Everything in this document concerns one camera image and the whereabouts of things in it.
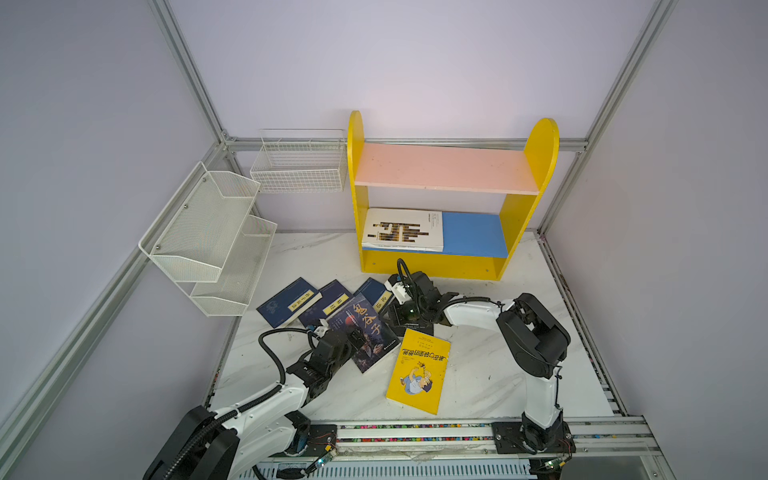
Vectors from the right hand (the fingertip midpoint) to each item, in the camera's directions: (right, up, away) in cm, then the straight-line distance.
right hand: (382, 315), depth 91 cm
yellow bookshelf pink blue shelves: (+30, +22, +5) cm, 38 cm away
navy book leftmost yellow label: (-31, +3, +7) cm, 32 cm away
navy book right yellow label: (-3, +6, +10) cm, 12 cm away
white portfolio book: (+7, +28, +7) cm, 29 cm away
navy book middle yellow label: (-17, +6, +8) cm, 20 cm away
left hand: (-8, -7, -4) cm, 11 cm away
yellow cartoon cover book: (+11, -15, -7) cm, 20 cm away
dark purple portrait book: (-5, -1, +2) cm, 6 cm away
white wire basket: (-27, +49, +4) cm, 56 cm away
